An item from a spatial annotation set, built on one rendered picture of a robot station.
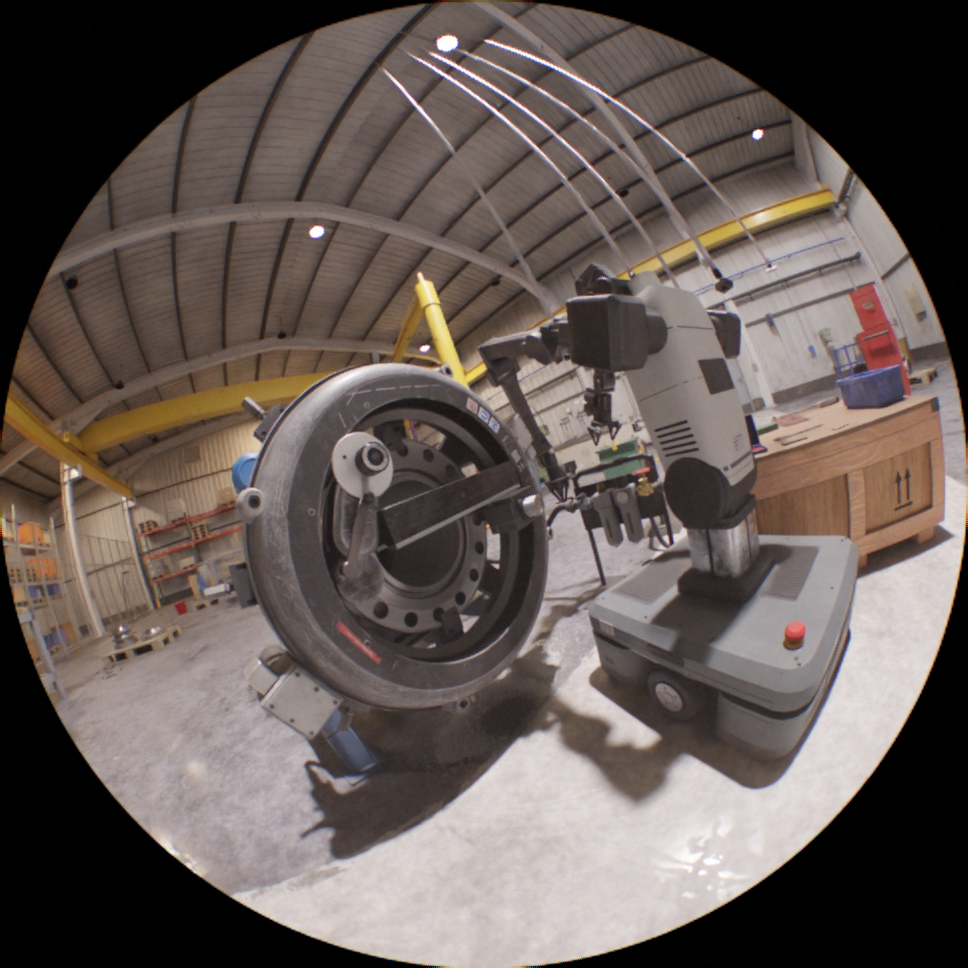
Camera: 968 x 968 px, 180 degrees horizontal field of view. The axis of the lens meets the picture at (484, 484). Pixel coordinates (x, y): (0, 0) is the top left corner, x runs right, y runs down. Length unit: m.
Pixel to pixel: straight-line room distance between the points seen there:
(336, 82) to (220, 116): 2.22
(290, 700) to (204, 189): 8.62
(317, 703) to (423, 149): 8.95
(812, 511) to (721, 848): 0.93
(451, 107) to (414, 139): 1.18
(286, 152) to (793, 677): 8.86
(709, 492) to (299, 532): 0.70
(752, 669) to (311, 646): 0.67
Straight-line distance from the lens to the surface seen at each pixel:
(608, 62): 9.40
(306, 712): 0.54
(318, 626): 0.47
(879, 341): 3.91
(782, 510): 1.13
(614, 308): 0.49
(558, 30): 8.86
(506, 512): 0.65
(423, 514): 0.54
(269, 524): 0.46
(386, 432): 0.72
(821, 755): 0.80
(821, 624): 0.66
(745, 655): 0.60
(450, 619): 0.75
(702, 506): 0.66
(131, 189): 8.65
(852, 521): 1.24
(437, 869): 0.77
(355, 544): 0.48
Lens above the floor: 0.67
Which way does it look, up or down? 1 degrees down
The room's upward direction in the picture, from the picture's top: 19 degrees counter-clockwise
